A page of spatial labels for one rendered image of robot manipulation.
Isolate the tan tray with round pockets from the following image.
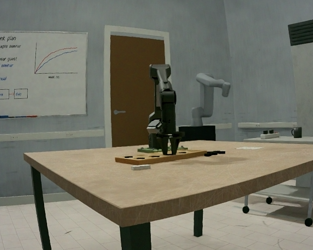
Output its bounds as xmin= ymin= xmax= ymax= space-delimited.
xmin=115 ymin=149 xmax=207 ymax=165

